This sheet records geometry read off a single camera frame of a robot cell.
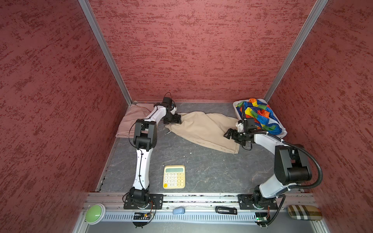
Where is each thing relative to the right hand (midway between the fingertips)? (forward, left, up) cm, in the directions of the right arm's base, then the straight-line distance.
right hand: (228, 139), depth 93 cm
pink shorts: (+26, +66, +1) cm, 71 cm away
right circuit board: (-42, -9, -5) cm, 43 cm away
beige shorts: (+11, +12, -4) cm, 17 cm away
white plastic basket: (+13, -10, +6) cm, 17 cm away
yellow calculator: (-22, +35, -2) cm, 42 cm away
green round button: (-38, +73, -2) cm, 83 cm away
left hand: (+16, +36, -2) cm, 39 cm away
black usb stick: (-39, +8, -2) cm, 40 cm away
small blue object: (-38, +32, -2) cm, 50 cm away
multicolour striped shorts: (+10, -25, +8) cm, 28 cm away
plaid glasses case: (-41, -29, -1) cm, 50 cm away
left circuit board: (-40, +51, -6) cm, 65 cm away
